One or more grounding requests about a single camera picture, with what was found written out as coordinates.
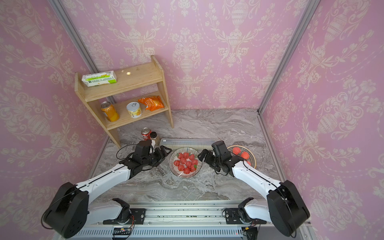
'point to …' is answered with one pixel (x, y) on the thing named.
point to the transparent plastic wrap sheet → (184, 162)
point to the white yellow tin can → (134, 109)
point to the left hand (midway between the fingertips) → (170, 154)
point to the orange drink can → (109, 111)
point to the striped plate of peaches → (246, 154)
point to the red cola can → (146, 133)
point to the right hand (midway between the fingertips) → (203, 159)
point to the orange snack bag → (152, 103)
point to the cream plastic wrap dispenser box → (198, 143)
